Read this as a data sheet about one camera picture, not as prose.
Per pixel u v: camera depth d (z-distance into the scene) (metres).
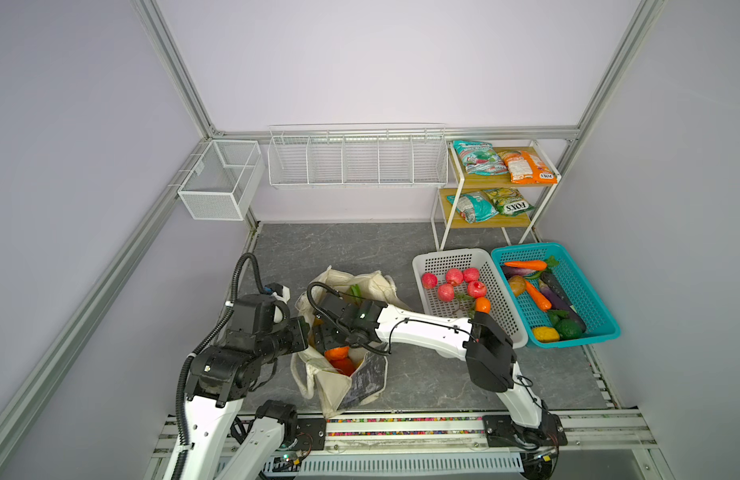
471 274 0.99
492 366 0.48
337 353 0.75
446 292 0.94
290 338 0.59
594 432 0.75
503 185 0.88
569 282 0.96
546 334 0.85
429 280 0.97
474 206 0.99
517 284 0.96
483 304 0.90
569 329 0.85
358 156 0.97
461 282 0.99
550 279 0.99
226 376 0.41
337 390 0.67
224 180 1.02
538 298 0.96
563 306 0.93
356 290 0.89
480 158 0.89
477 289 0.95
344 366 0.65
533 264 1.02
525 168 0.85
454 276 0.97
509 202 1.02
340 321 0.62
